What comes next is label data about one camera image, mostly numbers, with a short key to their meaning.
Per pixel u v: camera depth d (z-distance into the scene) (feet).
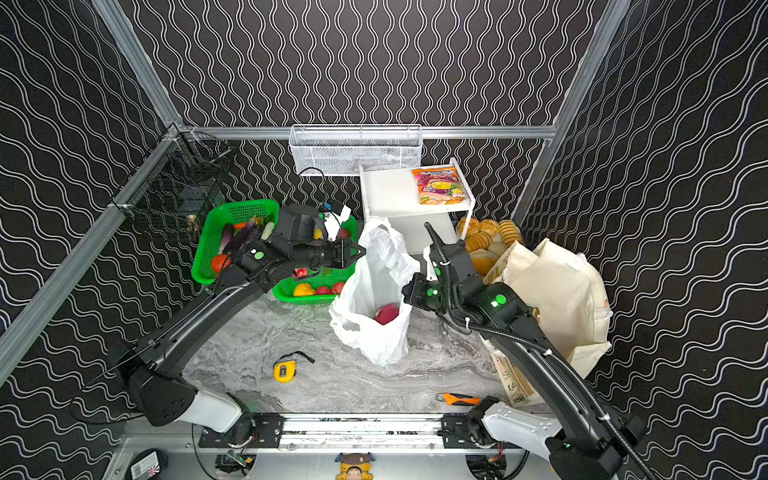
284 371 2.69
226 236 3.70
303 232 1.78
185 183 3.23
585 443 1.24
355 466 2.23
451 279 1.58
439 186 2.62
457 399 2.58
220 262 3.28
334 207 2.06
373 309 2.82
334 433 2.50
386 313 2.79
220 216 3.71
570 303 2.56
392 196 2.68
